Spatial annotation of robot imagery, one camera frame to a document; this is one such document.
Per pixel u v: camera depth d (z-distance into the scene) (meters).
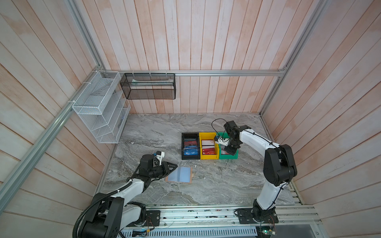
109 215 0.42
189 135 1.01
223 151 0.90
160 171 0.75
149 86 1.05
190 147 0.98
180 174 0.88
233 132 0.70
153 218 0.73
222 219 0.73
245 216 0.73
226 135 0.79
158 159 0.79
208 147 0.99
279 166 0.49
